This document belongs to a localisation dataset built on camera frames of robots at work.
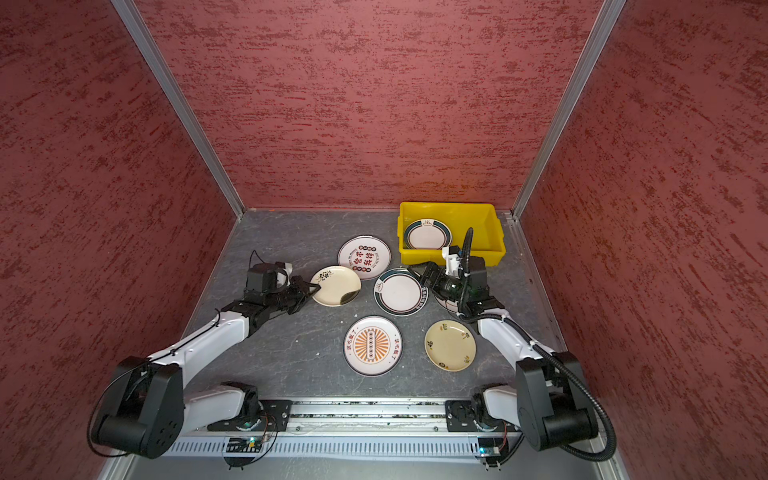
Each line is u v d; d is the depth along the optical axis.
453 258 0.79
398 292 0.98
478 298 0.68
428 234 1.12
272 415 0.76
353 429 0.73
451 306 0.95
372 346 0.85
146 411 0.41
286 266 0.84
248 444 0.71
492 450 0.70
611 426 0.36
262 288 0.67
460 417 0.74
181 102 0.88
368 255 1.07
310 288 0.83
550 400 0.42
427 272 0.75
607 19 0.72
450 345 0.85
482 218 1.14
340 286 0.87
